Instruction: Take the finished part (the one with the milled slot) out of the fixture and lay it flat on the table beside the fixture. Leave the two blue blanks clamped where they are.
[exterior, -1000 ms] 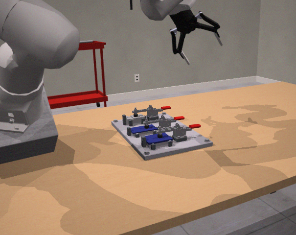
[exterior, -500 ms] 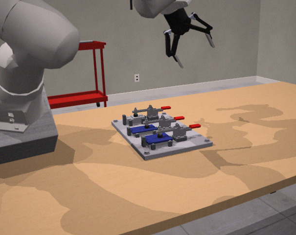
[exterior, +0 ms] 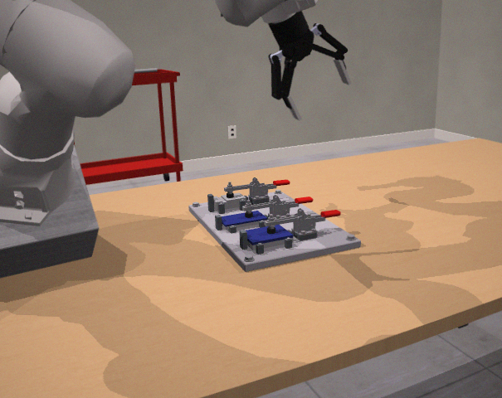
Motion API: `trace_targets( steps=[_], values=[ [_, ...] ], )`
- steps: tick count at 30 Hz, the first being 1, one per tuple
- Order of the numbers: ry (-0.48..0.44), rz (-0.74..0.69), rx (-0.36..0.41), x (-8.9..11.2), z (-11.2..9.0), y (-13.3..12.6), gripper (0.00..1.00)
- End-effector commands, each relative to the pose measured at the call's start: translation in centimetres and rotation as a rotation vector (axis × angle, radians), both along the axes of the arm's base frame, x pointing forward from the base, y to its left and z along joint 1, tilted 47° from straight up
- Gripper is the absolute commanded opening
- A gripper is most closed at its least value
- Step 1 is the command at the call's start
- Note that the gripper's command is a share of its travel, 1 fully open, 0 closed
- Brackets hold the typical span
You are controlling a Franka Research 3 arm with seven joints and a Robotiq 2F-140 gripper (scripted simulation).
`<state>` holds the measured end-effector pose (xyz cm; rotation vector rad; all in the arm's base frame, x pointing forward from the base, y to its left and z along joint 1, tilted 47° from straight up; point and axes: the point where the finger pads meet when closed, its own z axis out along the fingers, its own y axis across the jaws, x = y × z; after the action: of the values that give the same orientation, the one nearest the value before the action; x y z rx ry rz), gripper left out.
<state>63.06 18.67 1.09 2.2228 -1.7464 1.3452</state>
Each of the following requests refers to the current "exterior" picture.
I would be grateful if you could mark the blue rectangular block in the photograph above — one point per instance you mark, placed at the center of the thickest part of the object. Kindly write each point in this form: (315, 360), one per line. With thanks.
(239, 220)

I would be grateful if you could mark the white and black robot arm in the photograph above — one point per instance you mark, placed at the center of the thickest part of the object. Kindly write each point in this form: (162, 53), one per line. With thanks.
(68, 62)

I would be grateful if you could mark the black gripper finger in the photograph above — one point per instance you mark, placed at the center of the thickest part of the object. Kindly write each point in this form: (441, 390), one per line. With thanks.
(319, 30)
(281, 88)

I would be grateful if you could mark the blue flat plate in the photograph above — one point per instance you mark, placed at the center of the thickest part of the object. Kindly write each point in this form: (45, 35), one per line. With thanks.
(260, 235)

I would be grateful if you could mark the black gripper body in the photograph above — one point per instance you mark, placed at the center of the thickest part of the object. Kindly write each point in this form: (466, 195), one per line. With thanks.
(290, 30)

